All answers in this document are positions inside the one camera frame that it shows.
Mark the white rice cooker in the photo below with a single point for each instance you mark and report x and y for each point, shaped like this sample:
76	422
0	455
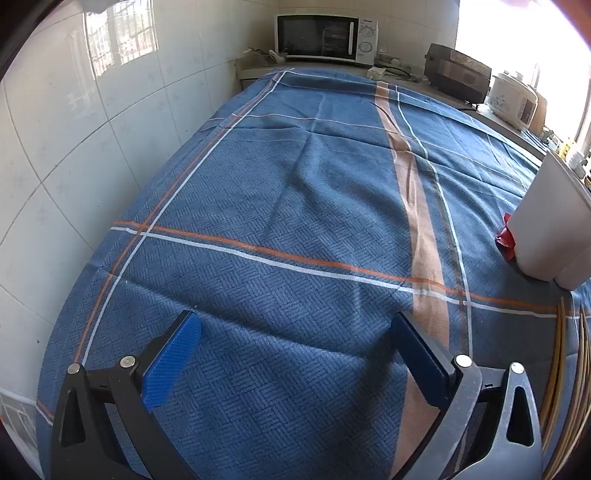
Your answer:
510	99

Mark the blue plaid tablecloth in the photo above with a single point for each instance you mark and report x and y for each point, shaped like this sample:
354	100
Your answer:
277	207

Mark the brown cardboard box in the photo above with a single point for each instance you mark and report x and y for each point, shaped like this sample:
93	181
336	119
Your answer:
540	113

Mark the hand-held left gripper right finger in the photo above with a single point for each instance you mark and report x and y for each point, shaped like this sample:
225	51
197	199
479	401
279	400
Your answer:
418	360

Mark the white plastic utensil container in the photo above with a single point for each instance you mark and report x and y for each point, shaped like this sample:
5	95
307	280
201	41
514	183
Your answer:
549	207
575	274

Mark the black toaster oven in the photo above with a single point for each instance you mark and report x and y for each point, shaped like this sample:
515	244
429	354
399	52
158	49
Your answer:
455	76

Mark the red plastic piece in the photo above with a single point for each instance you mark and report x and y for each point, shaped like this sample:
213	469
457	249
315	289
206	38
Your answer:
507	237

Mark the white power strip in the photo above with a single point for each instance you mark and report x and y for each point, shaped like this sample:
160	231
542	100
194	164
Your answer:
392	62

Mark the white microwave oven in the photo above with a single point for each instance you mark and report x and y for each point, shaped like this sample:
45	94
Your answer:
314	37

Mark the cluttered white items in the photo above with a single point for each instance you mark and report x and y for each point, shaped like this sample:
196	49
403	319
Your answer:
268	55

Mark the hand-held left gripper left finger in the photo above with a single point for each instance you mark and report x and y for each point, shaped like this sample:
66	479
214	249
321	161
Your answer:
173	360

